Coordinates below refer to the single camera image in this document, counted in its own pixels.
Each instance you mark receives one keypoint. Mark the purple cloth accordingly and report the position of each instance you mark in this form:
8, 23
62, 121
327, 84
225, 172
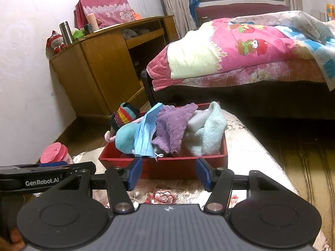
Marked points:
171, 123

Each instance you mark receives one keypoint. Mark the pink floral quilt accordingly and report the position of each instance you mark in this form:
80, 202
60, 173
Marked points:
221, 46

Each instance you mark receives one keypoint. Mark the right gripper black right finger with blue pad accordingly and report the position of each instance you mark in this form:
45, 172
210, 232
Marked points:
217, 181

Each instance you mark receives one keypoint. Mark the wooden desk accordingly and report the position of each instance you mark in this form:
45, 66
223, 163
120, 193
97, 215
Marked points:
102, 70

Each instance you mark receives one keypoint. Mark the light blue towel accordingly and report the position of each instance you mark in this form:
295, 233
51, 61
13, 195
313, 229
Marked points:
208, 139

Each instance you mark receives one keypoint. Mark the red santa plush doll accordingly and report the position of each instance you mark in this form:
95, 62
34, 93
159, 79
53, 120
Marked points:
55, 42

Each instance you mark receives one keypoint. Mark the pink lid plastic jar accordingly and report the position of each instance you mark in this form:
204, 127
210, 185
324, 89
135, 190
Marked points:
56, 152

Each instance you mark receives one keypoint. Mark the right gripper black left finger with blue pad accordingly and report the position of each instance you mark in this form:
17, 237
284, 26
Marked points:
121, 181

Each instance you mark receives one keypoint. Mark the blue face mask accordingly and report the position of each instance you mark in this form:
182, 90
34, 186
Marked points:
144, 133

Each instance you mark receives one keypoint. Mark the steel thermos bottle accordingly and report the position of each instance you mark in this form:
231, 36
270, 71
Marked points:
66, 33

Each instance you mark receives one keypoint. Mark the pink cloth covered box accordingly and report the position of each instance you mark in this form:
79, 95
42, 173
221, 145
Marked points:
107, 12

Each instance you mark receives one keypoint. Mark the striped knitted sock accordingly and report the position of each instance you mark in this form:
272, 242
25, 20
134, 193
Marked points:
125, 114

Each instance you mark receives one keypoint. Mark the dark small jar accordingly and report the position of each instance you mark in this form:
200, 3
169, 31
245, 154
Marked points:
88, 29

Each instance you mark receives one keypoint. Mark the orange small object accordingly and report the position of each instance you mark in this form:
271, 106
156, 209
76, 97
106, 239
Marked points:
136, 15

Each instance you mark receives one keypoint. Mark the beige left curtain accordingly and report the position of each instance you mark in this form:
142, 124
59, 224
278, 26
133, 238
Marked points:
180, 10

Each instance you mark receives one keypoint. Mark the green plush toy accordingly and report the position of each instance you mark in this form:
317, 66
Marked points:
77, 34

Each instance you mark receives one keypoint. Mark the teal flamingo plush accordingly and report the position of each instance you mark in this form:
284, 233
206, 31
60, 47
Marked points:
124, 138

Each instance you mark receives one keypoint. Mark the pink cylinder cup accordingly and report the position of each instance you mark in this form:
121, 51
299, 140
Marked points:
93, 21

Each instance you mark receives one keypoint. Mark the white sponge block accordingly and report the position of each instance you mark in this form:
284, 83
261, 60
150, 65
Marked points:
197, 120

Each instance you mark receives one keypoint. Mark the red cardboard box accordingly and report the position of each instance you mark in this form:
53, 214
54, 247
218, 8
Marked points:
166, 168

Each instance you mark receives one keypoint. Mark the dark bed frame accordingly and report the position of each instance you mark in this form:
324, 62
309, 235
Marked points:
293, 88

